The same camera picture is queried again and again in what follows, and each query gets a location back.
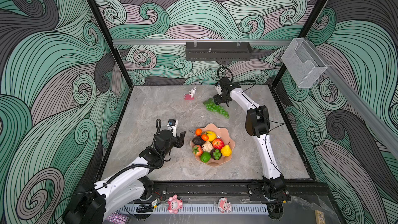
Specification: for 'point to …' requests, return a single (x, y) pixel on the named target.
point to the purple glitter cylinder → (117, 218)
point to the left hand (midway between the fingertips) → (180, 129)
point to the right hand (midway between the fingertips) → (220, 99)
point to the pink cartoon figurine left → (174, 204)
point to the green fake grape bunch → (212, 106)
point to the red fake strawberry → (197, 150)
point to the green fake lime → (205, 156)
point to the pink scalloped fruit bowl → (222, 133)
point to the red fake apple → (218, 143)
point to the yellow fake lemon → (212, 136)
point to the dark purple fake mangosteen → (215, 154)
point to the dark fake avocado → (198, 140)
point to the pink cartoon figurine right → (223, 205)
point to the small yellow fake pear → (226, 151)
